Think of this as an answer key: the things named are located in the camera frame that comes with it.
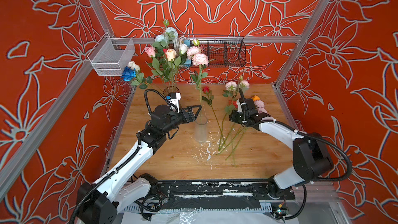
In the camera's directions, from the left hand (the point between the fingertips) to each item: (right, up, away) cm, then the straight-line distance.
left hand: (196, 107), depth 69 cm
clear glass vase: (+2, -13, +12) cm, 17 cm away
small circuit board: (+38, -48, -1) cm, 61 cm away
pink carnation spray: (+23, +8, +25) cm, 35 cm away
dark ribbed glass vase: (-15, +10, +20) cm, 27 cm away
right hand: (+18, -6, +20) cm, 28 cm away
